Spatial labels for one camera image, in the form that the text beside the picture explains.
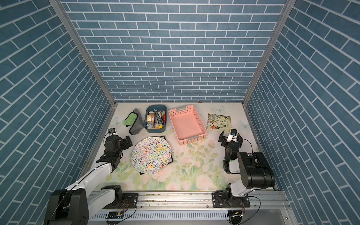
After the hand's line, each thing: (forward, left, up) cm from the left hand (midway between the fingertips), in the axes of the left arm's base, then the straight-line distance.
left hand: (124, 137), depth 88 cm
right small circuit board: (-40, -64, -9) cm, 76 cm away
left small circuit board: (-39, -2, -13) cm, 41 cm away
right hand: (+3, -69, +2) cm, 69 cm away
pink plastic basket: (+17, -41, -10) cm, 45 cm away
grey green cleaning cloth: (+17, -1, -4) cm, 17 cm away
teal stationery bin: (+22, -15, -8) cm, 28 cm away
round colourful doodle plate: (-8, -17, -8) cm, 20 cm away
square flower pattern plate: (-19, -12, -7) cm, 24 cm away
